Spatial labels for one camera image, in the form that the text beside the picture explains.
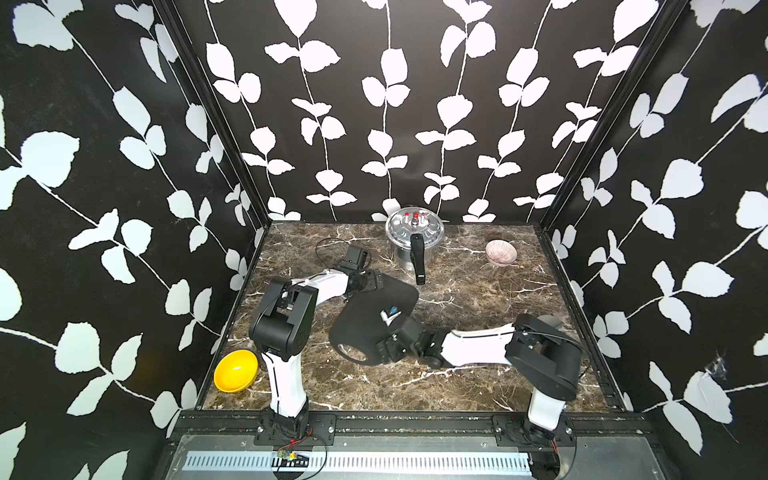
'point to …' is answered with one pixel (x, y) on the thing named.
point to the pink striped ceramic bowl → (500, 252)
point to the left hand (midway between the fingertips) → (375, 277)
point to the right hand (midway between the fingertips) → (388, 339)
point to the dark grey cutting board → (369, 314)
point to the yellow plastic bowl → (235, 370)
